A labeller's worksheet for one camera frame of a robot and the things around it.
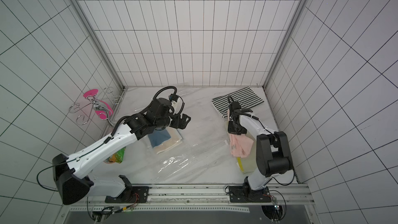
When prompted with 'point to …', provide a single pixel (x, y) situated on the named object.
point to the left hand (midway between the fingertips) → (180, 120)
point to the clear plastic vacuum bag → (198, 152)
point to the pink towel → (241, 144)
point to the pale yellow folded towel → (248, 165)
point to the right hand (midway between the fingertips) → (236, 129)
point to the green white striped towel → (246, 97)
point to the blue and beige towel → (163, 139)
